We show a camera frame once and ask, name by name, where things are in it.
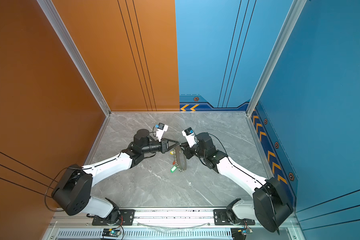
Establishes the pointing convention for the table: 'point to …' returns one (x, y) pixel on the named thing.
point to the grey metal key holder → (181, 159)
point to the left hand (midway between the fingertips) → (178, 143)
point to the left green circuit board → (110, 232)
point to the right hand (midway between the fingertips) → (179, 145)
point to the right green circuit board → (247, 231)
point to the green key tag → (173, 169)
